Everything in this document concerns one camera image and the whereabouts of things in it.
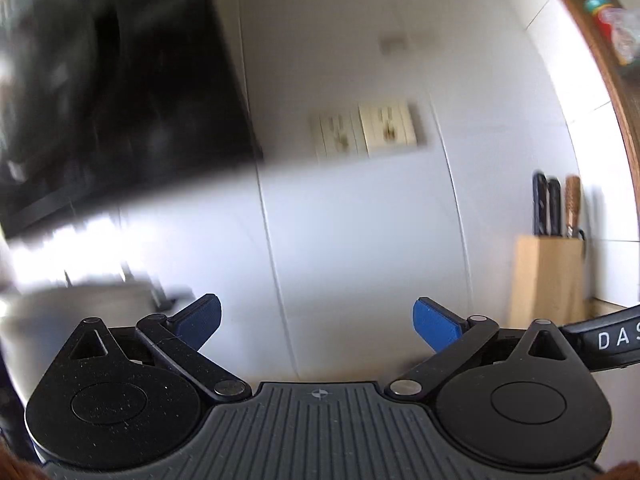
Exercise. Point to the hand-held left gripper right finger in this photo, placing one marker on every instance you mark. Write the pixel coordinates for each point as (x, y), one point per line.
(435, 322)

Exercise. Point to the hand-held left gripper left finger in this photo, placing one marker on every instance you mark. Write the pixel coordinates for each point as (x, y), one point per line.
(200, 321)

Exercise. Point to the wooden knife block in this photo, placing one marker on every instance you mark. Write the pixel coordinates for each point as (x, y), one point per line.
(545, 285)

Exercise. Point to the grey pressure cooker pot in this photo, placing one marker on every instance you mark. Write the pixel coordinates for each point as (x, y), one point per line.
(50, 320)

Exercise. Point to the reddish brown cloth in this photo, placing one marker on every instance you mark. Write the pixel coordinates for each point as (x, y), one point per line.
(17, 462)

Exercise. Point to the black range hood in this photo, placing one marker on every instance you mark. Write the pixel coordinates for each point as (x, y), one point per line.
(125, 85)

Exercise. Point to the clear plastic bottle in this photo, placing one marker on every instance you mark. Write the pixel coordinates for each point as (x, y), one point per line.
(617, 30)

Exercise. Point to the beige wall socket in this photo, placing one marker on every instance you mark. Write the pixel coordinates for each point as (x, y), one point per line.
(387, 127)
(335, 135)

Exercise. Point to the wooden window frame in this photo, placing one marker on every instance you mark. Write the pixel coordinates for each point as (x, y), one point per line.
(590, 35)

